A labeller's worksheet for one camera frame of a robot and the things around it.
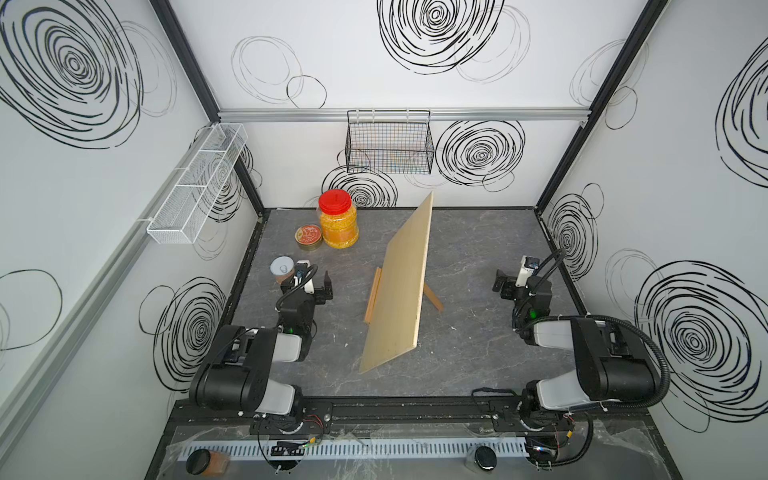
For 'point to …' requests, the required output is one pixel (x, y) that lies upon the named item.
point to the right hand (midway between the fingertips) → (516, 273)
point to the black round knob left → (197, 461)
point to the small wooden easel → (427, 293)
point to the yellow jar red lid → (338, 219)
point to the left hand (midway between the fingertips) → (310, 272)
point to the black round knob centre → (485, 457)
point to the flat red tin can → (308, 237)
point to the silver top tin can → (282, 267)
